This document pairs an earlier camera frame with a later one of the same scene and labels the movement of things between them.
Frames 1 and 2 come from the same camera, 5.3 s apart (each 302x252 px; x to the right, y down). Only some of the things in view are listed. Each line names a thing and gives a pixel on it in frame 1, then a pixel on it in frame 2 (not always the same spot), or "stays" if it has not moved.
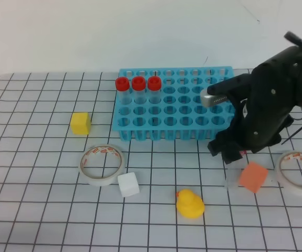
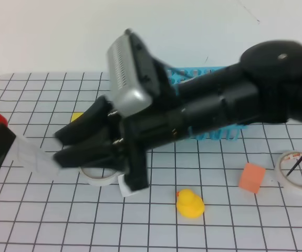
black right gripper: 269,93 -> 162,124
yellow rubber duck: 189,205 stays
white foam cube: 128,184 stays
